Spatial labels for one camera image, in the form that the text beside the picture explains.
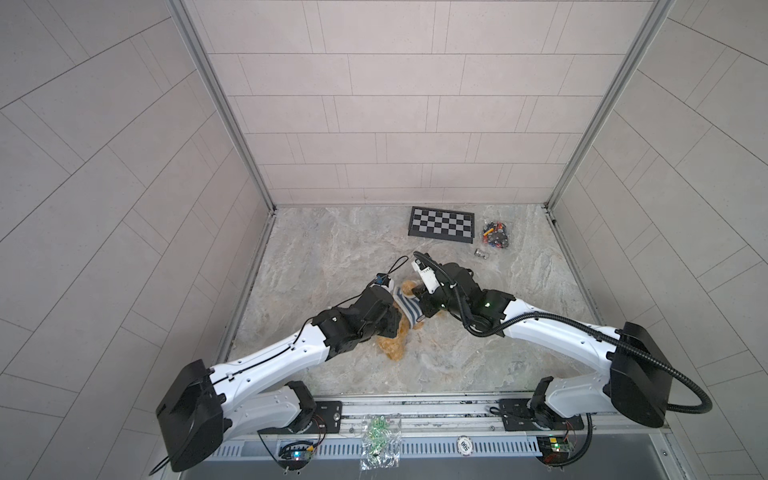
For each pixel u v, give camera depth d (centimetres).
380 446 67
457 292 58
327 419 71
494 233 106
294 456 65
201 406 38
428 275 68
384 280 69
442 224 108
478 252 102
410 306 79
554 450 68
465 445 68
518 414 72
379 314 59
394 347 74
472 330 58
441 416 72
